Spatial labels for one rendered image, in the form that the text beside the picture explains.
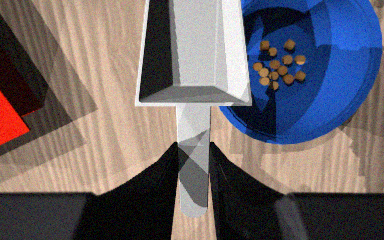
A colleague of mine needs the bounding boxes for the blue bowl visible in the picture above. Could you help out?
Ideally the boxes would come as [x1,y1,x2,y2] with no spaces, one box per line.
[219,0,382,145]

